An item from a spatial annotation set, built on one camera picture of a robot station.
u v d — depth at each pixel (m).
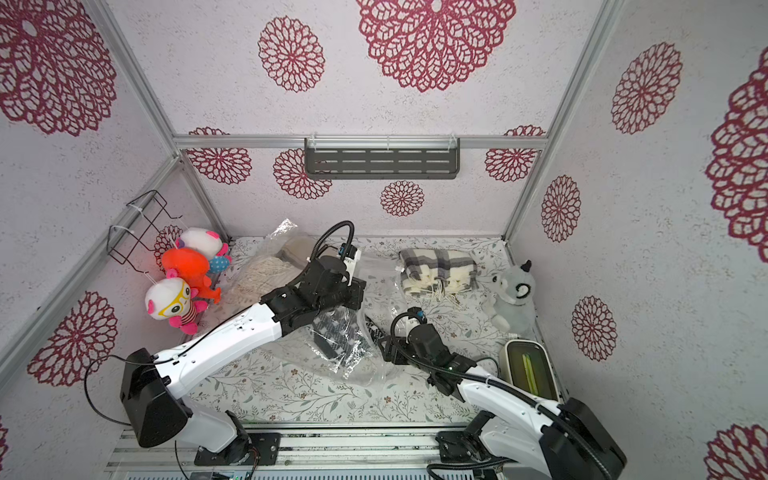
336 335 0.87
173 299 0.80
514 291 0.82
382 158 0.96
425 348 0.63
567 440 0.41
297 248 1.08
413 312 0.75
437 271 1.03
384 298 1.03
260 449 0.73
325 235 0.56
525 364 0.82
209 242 0.95
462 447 0.73
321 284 0.56
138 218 0.78
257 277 0.98
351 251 0.66
